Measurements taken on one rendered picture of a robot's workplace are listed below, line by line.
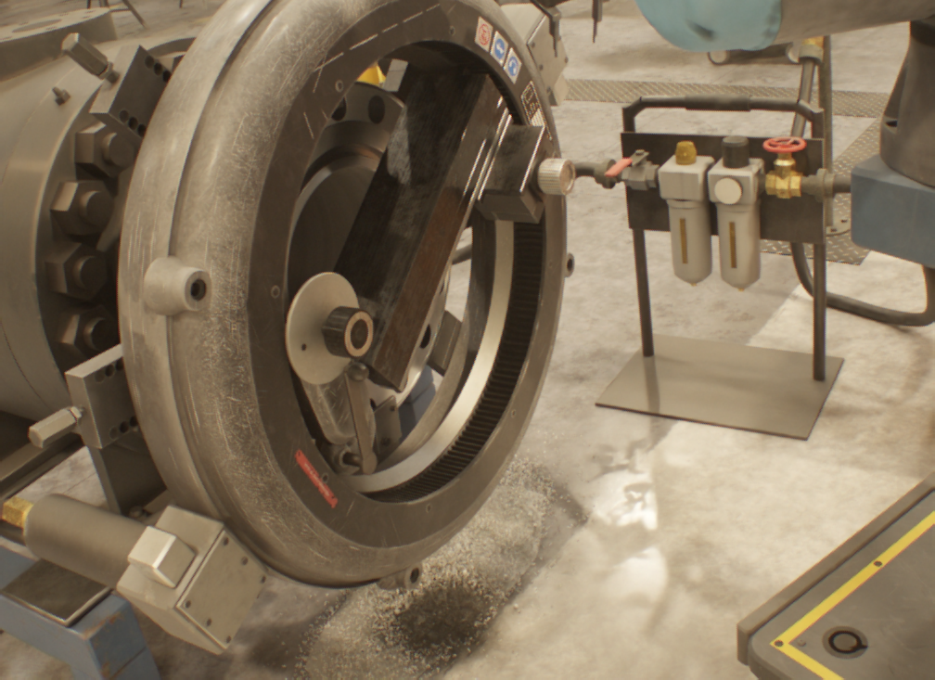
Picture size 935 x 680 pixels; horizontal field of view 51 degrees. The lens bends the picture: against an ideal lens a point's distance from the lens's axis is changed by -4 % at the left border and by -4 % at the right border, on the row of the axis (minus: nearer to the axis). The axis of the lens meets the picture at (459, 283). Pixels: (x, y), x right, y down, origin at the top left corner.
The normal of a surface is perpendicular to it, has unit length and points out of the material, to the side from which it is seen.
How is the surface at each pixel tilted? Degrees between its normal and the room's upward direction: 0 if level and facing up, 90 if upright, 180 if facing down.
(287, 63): 65
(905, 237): 90
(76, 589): 0
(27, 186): 51
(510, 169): 36
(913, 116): 70
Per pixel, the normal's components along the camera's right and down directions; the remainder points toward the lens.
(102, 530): -0.30, -0.73
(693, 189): -0.51, 0.42
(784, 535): -0.15, -0.90
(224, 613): 0.85, 0.10
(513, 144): -0.42, -0.47
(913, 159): -0.94, 0.25
